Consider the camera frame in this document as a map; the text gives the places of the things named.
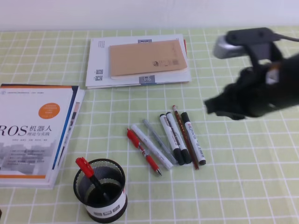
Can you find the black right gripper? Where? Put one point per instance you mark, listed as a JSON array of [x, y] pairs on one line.
[[275, 86]]

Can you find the black capped white marker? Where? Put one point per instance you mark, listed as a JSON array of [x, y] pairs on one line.
[[193, 139]]

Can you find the grey translucent pen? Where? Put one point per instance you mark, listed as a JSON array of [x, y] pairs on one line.
[[160, 142]]

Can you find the red gel pen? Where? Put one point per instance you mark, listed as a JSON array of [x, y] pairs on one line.
[[135, 140]]

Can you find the black mesh pen holder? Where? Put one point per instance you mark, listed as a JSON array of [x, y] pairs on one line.
[[112, 178]]

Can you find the red capped black pen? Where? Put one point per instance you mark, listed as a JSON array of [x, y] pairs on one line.
[[87, 169]]

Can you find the red edged book at bottom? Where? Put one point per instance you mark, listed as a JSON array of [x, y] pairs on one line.
[[185, 46]]

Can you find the dark red pencil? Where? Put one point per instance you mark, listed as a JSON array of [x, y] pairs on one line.
[[186, 139]]

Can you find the right black white whiteboard marker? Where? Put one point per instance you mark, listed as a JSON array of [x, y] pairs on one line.
[[184, 152]]

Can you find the black white whiteboard marker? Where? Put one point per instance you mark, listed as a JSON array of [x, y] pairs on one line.
[[171, 138], [184, 152]]

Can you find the left black white whiteboard marker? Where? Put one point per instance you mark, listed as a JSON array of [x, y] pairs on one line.
[[171, 138]]

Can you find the brown kraft notebook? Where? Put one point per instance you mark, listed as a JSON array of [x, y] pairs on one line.
[[130, 60]]

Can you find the white paint marker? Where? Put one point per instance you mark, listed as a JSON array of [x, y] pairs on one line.
[[150, 145]]

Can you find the white booklet with QR codes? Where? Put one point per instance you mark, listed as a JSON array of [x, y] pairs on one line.
[[98, 75]]

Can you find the white ROS robot book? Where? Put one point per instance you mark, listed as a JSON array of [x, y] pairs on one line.
[[28, 130]]

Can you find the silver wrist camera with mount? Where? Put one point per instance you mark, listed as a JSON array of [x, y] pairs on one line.
[[257, 43]]

